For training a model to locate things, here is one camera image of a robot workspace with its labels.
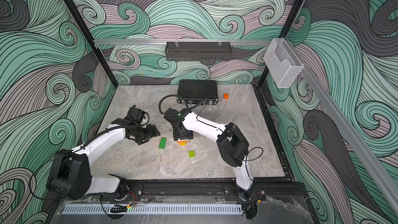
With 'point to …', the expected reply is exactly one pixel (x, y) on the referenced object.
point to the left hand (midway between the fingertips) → (155, 135)
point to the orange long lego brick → (182, 141)
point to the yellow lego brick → (183, 143)
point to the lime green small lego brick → (192, 154)
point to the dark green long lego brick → (162, 143)
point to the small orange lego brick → (226, 96)
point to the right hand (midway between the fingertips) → (179, 139)
